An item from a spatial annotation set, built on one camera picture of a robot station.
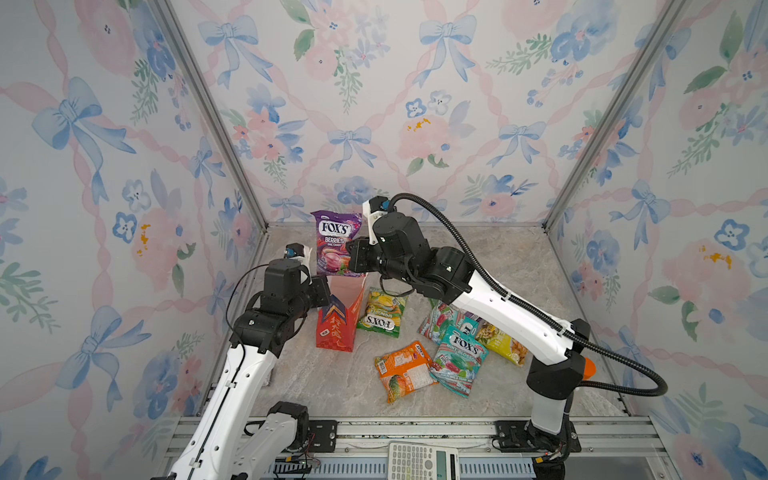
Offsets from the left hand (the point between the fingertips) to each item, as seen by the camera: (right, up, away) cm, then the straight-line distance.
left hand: (327, 276), depth 73 cm
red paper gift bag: (+1, -13, +6) cm, 14 cm away
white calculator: (+20, -43, -2) cm, 48 cm away
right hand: (+5, +8, -9) cm, 13 cm away
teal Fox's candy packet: (+35, -24, +10) cm, 44 cm away
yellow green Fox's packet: (+13, -12, +20) cm, 27 cm away
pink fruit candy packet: (+30, -14, +19) cm, 38 cm away
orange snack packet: (+20, -26, +9) cm, 34 cm away
